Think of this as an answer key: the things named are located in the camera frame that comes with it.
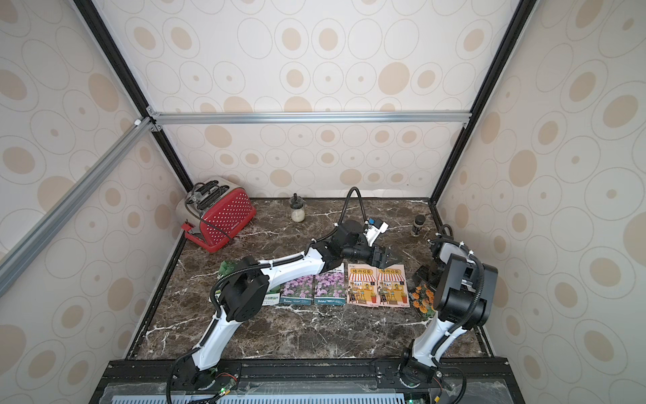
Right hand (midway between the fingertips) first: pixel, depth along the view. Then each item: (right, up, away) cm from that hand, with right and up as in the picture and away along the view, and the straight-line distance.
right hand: (438, 292), depth 91 cm
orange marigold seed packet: (-6, -2, -1) cm, 7 cm away
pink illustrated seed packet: (-17, +2, +2) cm, 17 cm away
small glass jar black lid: (-53, +32, +16) cm, 64 cm away
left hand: (-17, +14, -14) cm, 26 cm away
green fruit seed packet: (-80, +8, +6) cm, 80 cm away
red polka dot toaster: (-82, +30, +2) cm, 87 cm away
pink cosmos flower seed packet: (-51, +1, -1) cm, 51 cm away
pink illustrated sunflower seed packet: (-27, +3, +2) cm, 27 cm away
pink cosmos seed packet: (-39, +2, +1) cm, 39 cm away
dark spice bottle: (-3, +26, +10) cm, 28 cm away
